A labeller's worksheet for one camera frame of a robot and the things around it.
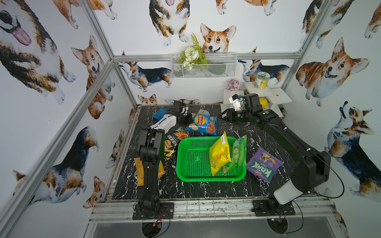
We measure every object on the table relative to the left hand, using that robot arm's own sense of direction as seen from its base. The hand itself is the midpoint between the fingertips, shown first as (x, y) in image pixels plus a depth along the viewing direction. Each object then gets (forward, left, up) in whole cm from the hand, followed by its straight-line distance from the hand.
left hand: (192, 116), depth 102 cm
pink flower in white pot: (+12, -28, +17) cm, 35 cm away
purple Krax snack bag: (-33, -42, -5) cm, 54 cm away
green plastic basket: (-30, -1, -9) cm, 31 cm away
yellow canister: (+9, -51, +4) cm, 52 cm away
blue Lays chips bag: (-5, -9, -2) cm, 11 cm away
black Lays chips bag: (-17, +12, -2) cm, 21 cm away
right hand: (-14, -18, +20) cm, 30 cm away
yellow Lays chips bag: (-31, -15, +6) cm, 35 cm away
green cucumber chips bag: (-33, -24, +9) cm, 42 cm away
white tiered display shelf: (+12, -54, +6) cm, 56 cm away
